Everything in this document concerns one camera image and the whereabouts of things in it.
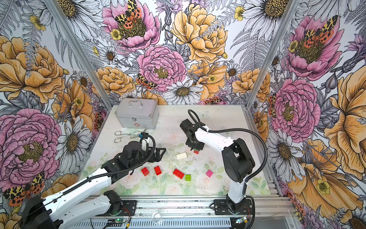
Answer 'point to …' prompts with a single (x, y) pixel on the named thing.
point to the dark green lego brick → (196, 150)
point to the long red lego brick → (178, 173)
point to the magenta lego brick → (209, 173)
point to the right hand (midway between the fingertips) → (195, 149)
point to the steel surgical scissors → (119, 133)
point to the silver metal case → (138, 113)
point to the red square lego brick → (157, 170)
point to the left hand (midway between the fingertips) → (158, 153)
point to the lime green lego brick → (188, 177)
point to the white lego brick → (181, 155)
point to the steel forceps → (118, 140)
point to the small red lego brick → (145, 171)
